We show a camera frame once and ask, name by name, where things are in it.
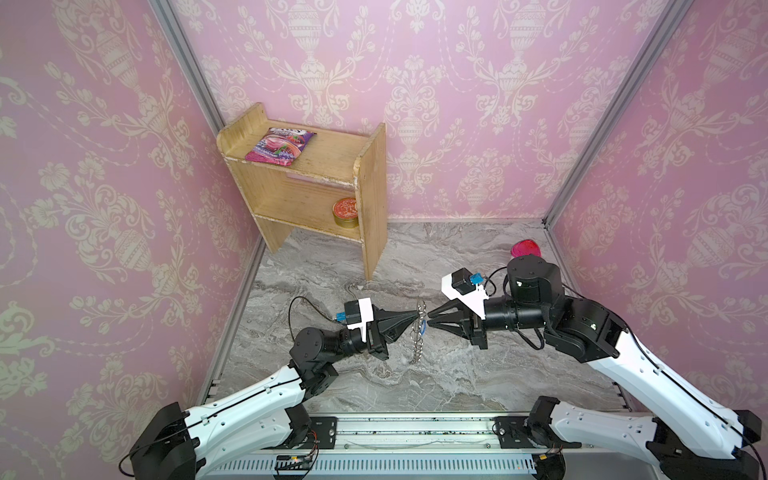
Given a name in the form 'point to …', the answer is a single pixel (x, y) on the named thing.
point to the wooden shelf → (301, 197)
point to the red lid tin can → (345, 213)
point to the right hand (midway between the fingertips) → (433, 316)
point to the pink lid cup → (526, 247)
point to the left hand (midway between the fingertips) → (416, 321)
